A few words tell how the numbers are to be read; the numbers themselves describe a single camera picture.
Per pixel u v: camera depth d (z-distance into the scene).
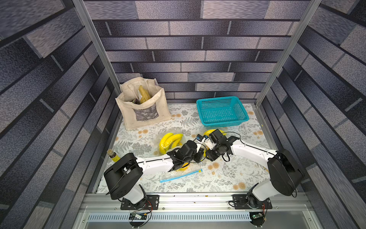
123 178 0.48
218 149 0.68
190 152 0.64
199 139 0.73
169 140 0.89
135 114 0.92
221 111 1.14
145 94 0.95
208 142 0.81
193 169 0.86
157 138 0.97
